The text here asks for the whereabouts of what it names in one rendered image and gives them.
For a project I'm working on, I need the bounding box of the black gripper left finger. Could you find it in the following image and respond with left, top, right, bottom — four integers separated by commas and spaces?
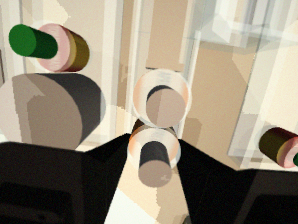
0, 133, 131, 224

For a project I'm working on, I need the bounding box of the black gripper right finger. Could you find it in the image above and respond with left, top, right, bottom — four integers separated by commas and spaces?
177, 139, 298, 224

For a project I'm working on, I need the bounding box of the small white jar with brown label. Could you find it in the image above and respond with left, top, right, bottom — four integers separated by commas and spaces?
182, 213, 192, 224

